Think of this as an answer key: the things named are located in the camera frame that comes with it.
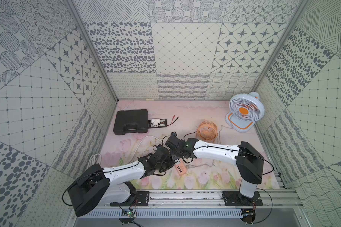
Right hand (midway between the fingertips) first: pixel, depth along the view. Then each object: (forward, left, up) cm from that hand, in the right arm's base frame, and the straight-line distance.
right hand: (176, 155), depth 85 cm
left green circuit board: (-29, +22, -4) cm, 37 cm away
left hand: (-2, 0, 0) cm, 2 cm away
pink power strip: (-7, -3, -2) cm, 8 cm away
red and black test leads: (+30, +4, -3) cm, 31 cm away
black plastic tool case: (+25, +33, +2) cm, 41 cm away
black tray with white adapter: (+24, +14, +1) cm, 28 cm away
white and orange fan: (+23, -43, +17) cm, 51 cm away
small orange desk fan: (+15, -20, +5) cm, 25 cm away
